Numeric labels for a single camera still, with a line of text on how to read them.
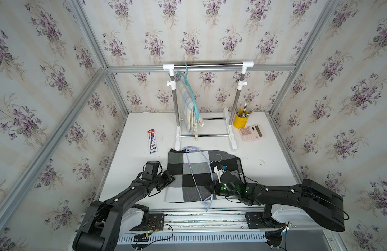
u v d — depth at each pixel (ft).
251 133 3.45
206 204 2.53
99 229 1.31
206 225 2.40
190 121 2.80
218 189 2.35
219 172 2.51
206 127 3.64
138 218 2.02
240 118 3.41
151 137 3.42
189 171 2.94
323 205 1.39
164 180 2.53
